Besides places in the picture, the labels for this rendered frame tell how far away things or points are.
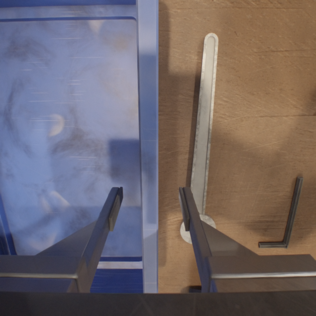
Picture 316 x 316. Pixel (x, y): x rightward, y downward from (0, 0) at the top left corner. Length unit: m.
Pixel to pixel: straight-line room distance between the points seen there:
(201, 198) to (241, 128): 0.09
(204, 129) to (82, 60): 0.14
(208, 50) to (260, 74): 0.06
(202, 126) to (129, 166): 0.09
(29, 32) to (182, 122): 0.17
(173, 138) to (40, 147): 0.14
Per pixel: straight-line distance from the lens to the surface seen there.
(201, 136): 0.24
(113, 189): 0.16
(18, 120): 0.27
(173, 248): 0.30
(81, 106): 0.24
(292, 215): 0.31
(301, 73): 0.27
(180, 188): 0.16
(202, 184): 0.26
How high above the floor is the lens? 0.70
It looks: 72 degrees down
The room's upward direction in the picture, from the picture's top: 179 degrees clockwise
